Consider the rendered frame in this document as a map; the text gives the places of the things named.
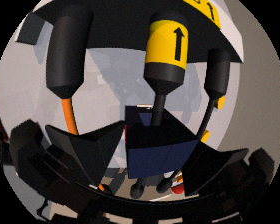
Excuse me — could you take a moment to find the yellow round disc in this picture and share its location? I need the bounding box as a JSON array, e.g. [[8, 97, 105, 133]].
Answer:
[[201, 129, 211, 143], [214, 95, 225, 109]]

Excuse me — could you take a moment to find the orange rectangular block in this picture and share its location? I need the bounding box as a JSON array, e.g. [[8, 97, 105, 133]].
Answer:
[[176, 176, 183, 183]]

